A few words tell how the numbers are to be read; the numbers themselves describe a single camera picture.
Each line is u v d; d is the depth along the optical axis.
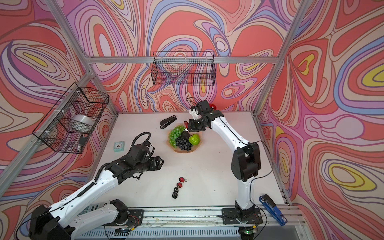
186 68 0.96
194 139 0.93
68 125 0.74
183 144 0.95
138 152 0.63
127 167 0.56
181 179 0.84
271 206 0.74
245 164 0.51
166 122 1.11
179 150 0.96
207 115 0.65
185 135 1.01
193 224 0.73
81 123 0.70
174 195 0.79
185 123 0.87
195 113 0.79
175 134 0.98
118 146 0.98
